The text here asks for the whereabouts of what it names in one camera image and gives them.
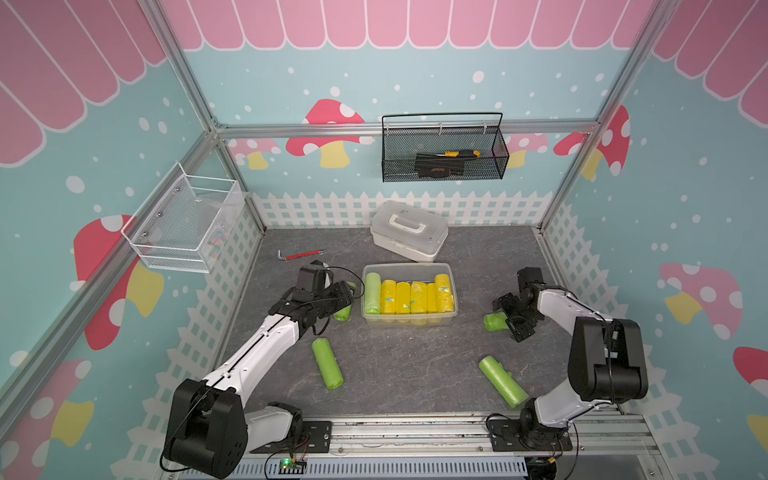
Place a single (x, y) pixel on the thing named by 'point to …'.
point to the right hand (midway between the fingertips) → (500, 316)
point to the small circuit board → (288, 466)
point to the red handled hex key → (299, 256)
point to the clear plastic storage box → (407, 272)
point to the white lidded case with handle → (408, 230)
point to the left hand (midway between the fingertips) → (351, 298)
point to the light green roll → (372, 293)
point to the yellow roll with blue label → (432, 298)
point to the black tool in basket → (439, 166)
